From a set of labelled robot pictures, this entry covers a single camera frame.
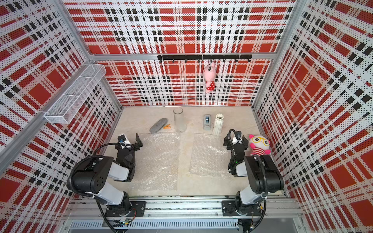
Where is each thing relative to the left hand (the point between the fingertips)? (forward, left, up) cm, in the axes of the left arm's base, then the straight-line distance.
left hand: (132, 135), depth 89 cm
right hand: (+2, -66, -2) cm, 66 cm away
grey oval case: (+13, -11, -10) cm, 20 cm away
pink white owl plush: (-4, -80, -5) cm, 80 cm away
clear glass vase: (+14, -28, -9) cm, 33 cm away
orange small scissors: (+15, -18, -12) cm, 27 cm away
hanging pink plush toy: (+32, -49, +23) cm, 63 cm away
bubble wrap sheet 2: (-8, -48, -13) cm, 51 cm away
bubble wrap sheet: (-12, -15, -12) cm, 23 cm away
